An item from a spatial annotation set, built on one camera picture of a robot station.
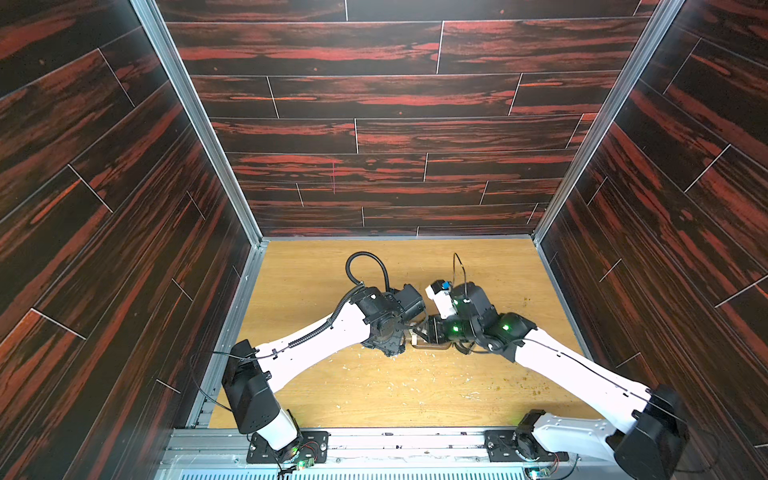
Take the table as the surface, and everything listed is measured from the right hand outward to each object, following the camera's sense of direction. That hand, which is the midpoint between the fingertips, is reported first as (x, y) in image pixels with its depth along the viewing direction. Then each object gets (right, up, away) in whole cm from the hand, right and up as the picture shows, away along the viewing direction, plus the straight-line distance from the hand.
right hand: (422, 323), depth 78 cm
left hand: (-9, -5, -2) cm, 11 cm away
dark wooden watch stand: (+1, -1, -13) cm, 13 cm away
